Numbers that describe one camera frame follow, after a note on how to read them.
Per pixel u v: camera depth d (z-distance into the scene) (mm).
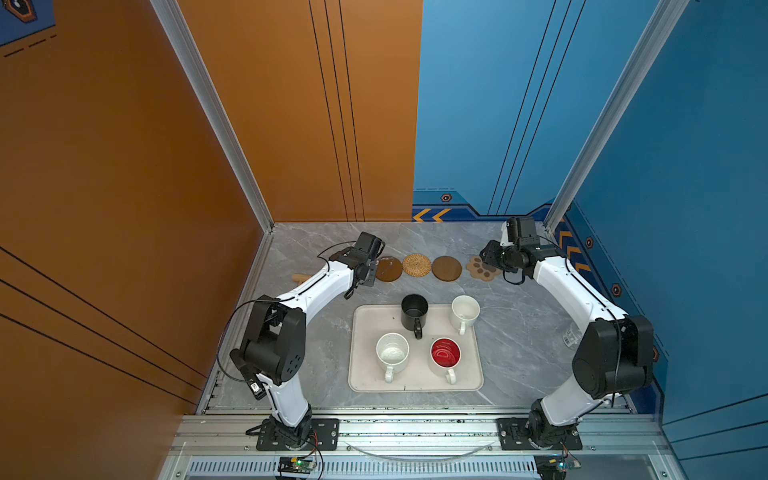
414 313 894
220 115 873
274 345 481
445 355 846
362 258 712
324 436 736
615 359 451
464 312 916
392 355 850
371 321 942
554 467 700
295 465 709
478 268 1054
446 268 1058
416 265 1077
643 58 762
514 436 725
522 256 635
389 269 1050
